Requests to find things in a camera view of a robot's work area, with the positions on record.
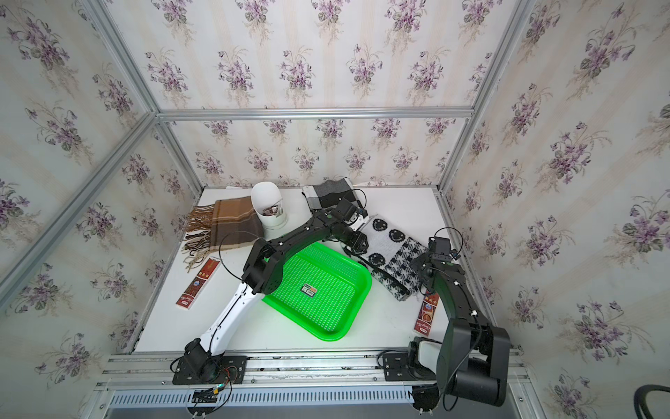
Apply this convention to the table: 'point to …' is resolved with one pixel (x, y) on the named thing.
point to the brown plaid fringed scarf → (225, 223)
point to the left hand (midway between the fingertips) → (364, 243)
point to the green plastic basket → (323, 288)
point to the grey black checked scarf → (326, 191)
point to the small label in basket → (309, 290)
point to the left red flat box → (201, 280)
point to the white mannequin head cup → (267, 200)
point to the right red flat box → (427, 312)
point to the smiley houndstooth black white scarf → (391, 257)
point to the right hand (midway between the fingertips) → (424, 270)
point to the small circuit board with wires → (207, 395)
